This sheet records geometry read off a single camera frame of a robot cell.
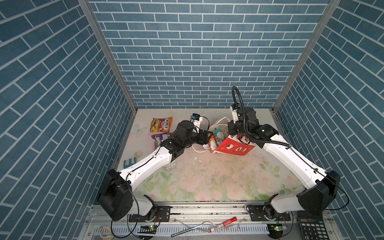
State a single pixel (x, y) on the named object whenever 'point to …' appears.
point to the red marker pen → (223, 224)
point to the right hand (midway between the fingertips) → (228, 120)
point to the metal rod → (187, 230)
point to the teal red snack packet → (219, 136)
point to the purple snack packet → (159, 138)
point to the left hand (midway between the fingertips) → (209, 132)
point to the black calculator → (312, 227)
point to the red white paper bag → (232, 145)
